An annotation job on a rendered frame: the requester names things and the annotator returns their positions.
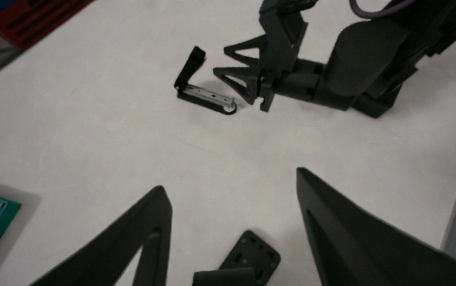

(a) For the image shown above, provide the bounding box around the teal rectangular tray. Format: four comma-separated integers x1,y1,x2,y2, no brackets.
0,197,22,239

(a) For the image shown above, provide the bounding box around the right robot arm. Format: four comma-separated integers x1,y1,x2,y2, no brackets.
258,0,456,111

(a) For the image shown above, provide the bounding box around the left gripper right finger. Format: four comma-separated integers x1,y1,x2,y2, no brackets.
296,167,456,286

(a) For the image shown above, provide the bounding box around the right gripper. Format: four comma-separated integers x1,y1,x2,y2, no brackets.
212,12,324,112

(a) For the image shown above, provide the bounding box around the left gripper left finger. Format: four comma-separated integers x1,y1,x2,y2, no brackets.
28,185,173,286

